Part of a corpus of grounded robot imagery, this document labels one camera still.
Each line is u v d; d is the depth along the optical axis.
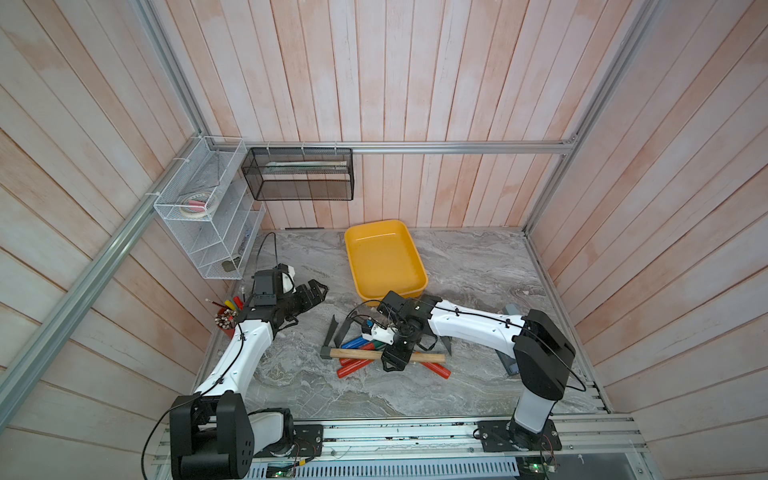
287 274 0.69
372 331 0.75
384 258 1.08
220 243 0.77
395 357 0.72
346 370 0.83
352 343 0.89
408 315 0.63
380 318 0.70
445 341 0.89
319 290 0.77
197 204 0.74
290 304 0.72
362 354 0.83
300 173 1.04
